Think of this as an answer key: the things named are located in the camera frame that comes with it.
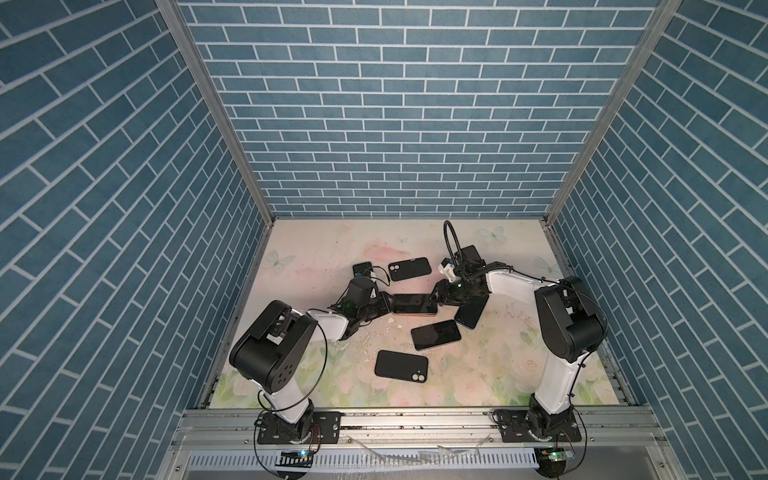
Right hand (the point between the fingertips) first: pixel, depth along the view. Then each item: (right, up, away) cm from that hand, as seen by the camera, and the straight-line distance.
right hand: (432, 297), depth 94 cm
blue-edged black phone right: (+11, -5, -1) cm, 13 cm away
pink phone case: (-6, -6, -1) cm, 8 cm away
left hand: (-12, -1, -1) cm, 12 cm away
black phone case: (-7, +8, +12) cm, 16 cm away
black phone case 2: (-10, -18, -9) cm, 23 cm away
